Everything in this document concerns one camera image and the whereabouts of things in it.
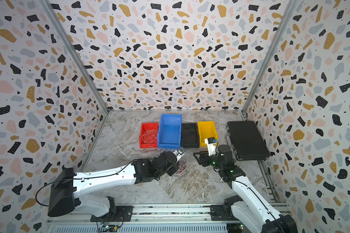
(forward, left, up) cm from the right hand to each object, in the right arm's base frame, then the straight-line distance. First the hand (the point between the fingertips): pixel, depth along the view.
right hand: (197, 153), depth 80 cm
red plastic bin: (+25, +36, -7) cm, 44 cm away
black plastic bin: (+21, +4, -14) cm, 26 cm away
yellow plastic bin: (+28, -8, -14) cm, 32 cm away
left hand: (-4, +10, +2) cm, 11 cm away
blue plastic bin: (+27, +20, -15) cm, 36 cm away
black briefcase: (+16, -34, -11) cm, 39 cm away
